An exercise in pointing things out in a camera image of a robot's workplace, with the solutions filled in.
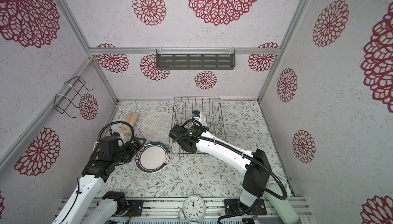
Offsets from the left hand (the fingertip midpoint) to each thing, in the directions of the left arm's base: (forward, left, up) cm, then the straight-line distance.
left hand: (142, 147), depth 79 cm
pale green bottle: (-27, -69, -11) cm, 75 cm away
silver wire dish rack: (+37, -39, -13) cm, 56 cm away
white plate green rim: (+1, -2, -15) cm, 15 cm away
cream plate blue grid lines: (+24, 0, -15) cm, 28 cm away
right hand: (+6, -32, +8) cm, 33 cm away
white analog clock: (-27, -26, -10) cm, 39 cm away
